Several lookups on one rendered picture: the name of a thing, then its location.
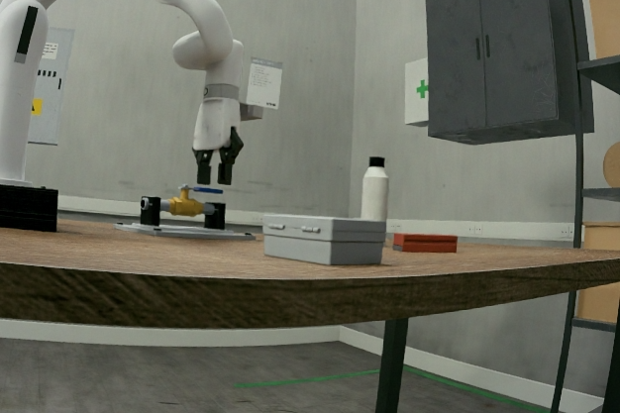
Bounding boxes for grey plastic case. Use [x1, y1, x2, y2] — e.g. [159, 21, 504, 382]
[262, 215, 387, 265]

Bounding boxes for white bottle with black cap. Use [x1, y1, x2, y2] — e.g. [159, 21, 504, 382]
[362, 156, 389, 222]

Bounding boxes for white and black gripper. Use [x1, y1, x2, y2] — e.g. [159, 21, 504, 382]
[192, 97, 244, 185]

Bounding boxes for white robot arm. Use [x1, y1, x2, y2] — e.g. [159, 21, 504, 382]
[0, 0, 263, 187]

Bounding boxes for ball valve with blue handle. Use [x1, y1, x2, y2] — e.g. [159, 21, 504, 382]
[132, 184, 234, 234]

